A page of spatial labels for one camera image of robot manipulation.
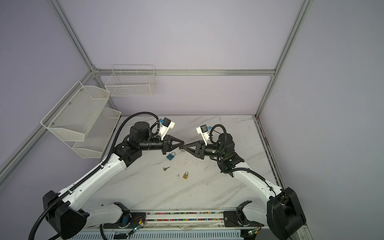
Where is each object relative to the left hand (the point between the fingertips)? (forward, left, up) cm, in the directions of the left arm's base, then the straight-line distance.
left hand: (182, 143), depth 67 cm
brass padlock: (-2, 0, -31) cm, 31 cm away
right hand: (-2, -1, -2) cm, 3 cm away
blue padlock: (+10, +10, -30) cm, 33 cm away
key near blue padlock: (+2, +13, -31) cm, 34 cm away
